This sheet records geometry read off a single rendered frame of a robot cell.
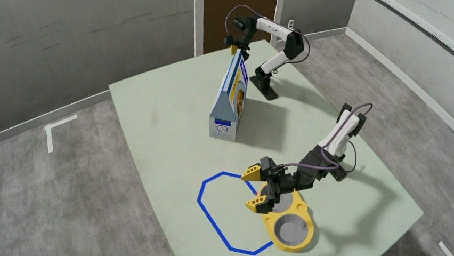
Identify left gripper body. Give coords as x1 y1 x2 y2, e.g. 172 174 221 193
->
255 168 294 214

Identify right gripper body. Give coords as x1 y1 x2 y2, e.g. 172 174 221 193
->
234 34 252 62

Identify blue and white gable-top carton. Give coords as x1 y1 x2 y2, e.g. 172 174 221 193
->
209 49 248 142

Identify blue tape outline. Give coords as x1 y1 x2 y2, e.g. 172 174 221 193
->
197 171 274 255

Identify grey steel bowl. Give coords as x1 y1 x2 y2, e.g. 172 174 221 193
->
259 184 293 213
273 213 308 246

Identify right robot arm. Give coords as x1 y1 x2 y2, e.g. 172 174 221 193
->
232 13 304 100

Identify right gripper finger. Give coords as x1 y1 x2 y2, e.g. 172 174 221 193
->
231 45 238 55

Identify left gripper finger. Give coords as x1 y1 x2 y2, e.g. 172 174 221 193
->
245 195 266 213
241 165 261 181

